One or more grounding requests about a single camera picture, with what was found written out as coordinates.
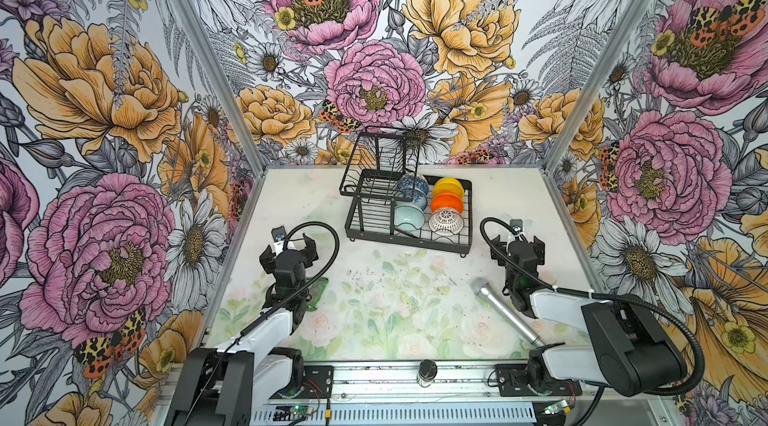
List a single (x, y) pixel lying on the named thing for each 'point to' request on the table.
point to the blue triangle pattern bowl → (413, 181)
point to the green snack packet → (316, 291)
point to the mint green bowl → (408, 218)
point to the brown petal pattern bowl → (446, 222)
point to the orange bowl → (447, 200)
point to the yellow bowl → (448, 185)
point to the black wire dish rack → (373, 166)
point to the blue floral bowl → (410, 197)
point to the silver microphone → (483, 287)
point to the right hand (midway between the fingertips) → (517, 244)
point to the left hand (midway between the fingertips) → (289, 247)
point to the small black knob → (428, 370)
